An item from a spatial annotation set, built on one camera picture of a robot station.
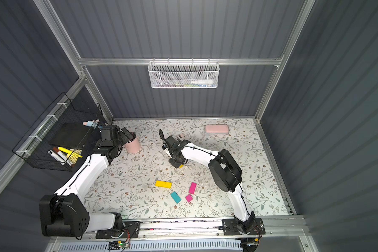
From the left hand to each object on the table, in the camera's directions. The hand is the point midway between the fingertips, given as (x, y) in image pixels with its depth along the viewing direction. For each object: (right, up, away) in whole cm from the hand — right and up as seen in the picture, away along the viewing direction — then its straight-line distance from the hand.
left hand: (123, 135), depth 84 cm
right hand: (+28, -16, +9) cm, 33 cm away
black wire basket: (-26, -4, -22) cm, 34 cm away
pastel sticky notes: (-18, +6, -1) cm, 19 cm away
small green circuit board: (+7, -49, -14) cm, 52 cm away
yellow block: (+31, -17, +1) cm, 36 cm away
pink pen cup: (+1, -7, +13) cm, 15 cm away
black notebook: (-21, 0, -10) cm, 23 cm away
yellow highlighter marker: (-18, -8, -14) cm, 24 cm away
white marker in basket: (-21, -9, -17) cm, 29 cm away
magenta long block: (+38, -30, +3) cm, 48 cm away
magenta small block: (+36, -34, -1) cm, 49 cm away
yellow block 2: (+21, -28, +5) cm, 35 cm away
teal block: (+28, -34, 0) cm, 44 cm away
